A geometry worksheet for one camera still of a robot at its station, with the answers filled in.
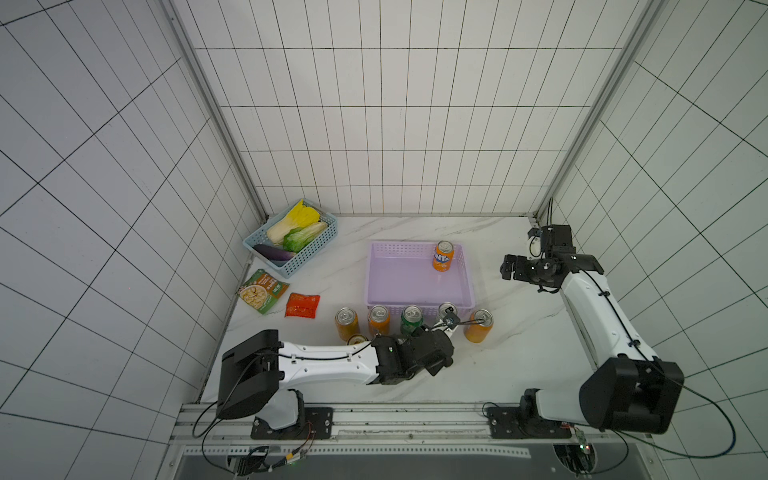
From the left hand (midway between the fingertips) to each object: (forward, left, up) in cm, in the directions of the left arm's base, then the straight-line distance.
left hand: (432, 343), depth 76 cm
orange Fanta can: (+29, -7, -1) cm, 30 cm away
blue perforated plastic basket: (+26, +46, -5) cm, 53 cm away
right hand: (+20, -22, +7) cm, 31 cm away
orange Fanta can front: (+6, +14, -1) cm, 16 cm away
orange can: (+6, +23, -1) cm, 24 cm away
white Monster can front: (+8, -4, +4) cm, 10 cm away
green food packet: (+21, +53, -10) cm, 58 cm away
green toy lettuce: (+38, +45, -3) cm, 58 cm away
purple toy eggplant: (+34, +52, -6) cm, 62 cm away
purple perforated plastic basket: (+30, +7, -13) cm, 33 cm away
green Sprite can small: (+7, +5, 0) cm, 9 cm away
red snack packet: (+15, +40, -9) cm, 43 cm away
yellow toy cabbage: (+49, +45, -3) cm, 67 cm away
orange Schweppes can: (+6, -15, -7) cm, 17 cm away
